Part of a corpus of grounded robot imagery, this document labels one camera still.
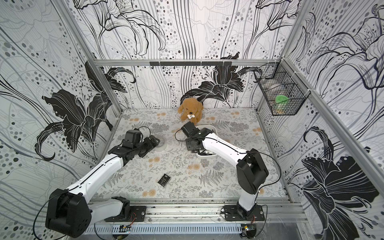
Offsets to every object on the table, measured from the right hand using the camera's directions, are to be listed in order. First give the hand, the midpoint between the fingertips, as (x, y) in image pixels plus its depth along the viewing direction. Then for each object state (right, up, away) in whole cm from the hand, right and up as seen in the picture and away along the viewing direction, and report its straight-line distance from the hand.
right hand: (194, 142), depth 88 cm
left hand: (-21, -2, -3) cm, 21 cm away
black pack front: (-17, -20, -6) cm, 27 cm away
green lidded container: (+48, +22, -8) cm, 53 cm away
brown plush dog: (-2, +20, +10) cm, 23 cm away
